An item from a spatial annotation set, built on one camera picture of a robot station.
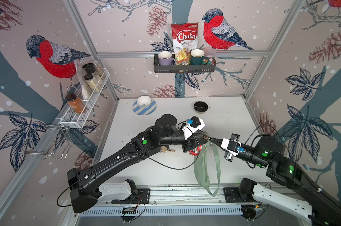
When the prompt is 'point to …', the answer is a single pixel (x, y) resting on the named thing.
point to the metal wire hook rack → (42, 141)
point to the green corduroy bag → (207, 166)
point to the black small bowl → (200, 107)
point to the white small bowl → (144, 101)
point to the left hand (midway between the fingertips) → (206, 135)
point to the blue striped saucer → (144, 111)
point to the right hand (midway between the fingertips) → (211, 134)
